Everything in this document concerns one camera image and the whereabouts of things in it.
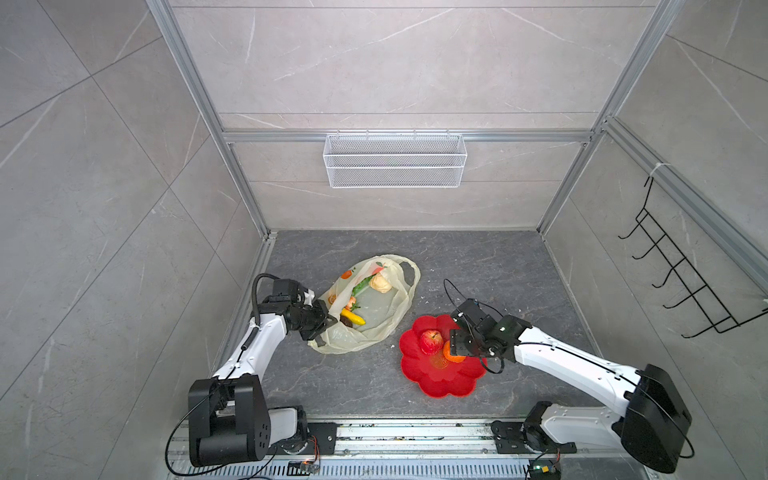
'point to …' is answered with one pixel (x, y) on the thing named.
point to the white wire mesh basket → (389, 161)
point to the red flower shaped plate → (436, 374)
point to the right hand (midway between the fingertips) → (459, 341)
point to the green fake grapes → (365, 282)
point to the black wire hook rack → (698, 292)
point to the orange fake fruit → (449, 356)
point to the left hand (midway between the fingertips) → (335, 313)
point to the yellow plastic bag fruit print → (370, 299)
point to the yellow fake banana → (353, 317)
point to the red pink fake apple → (431, 342)
